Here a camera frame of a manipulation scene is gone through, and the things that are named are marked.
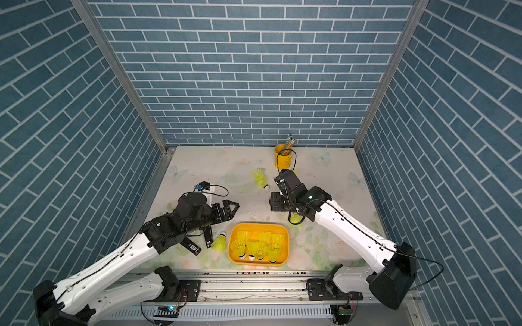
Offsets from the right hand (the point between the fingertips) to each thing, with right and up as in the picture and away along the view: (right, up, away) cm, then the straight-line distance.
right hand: (275, 202), depth 77 cm
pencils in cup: (+8, +25, +27) cm, 37 cm away
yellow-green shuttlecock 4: (+1, -17, +6) cm, 18 cm away
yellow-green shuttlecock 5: (-1, -20, 0) cm, 20 cm away
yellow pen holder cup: (+5, +19, +29) cm, 35 cm away
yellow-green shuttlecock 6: (-4, -16, +6) cm, 17 cm away
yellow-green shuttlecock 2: (-9, -18, +2) cm, 20 cm away
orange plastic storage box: (+3, -22, +4) cm, 23 cm away
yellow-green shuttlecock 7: (-23, -19, +8) cm, 31 cm away
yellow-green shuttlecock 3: (-5, -17, +2) cm, 18 cm away
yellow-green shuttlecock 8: (-7, +8, +25) cm, 27 cm away
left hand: (-14, -2, -4) cm, 15 cm away
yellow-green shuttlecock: (-15, -18, +5) cm, 24 cm away
